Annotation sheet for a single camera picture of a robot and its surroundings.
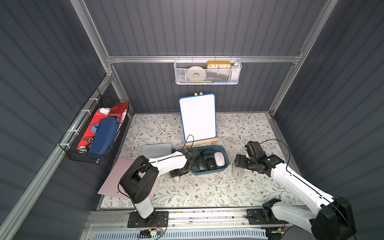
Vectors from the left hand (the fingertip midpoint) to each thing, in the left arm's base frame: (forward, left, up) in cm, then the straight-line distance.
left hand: (178, 172), depth 87 cm
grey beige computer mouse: (0, -35, +1) cm, 35 cm away
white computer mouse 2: (+5, -14, -1) cm, 15 cm away
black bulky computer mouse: (+12, -16, +1) cm, 20 cm away
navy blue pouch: (+5, +32, +29) cm, 43 cm away
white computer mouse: (+9, -26, 0) cm, 27 cm away
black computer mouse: (+6, -20, -1) cm, 21 cm away
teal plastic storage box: (+1, -11, -1) cm, 11 cm away
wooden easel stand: (+17, -7, +3) cm, 19 cm away
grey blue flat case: (+16, +18, -2) cm, 24 cm away
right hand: (+3, -38, +7) cm, 39 cm away
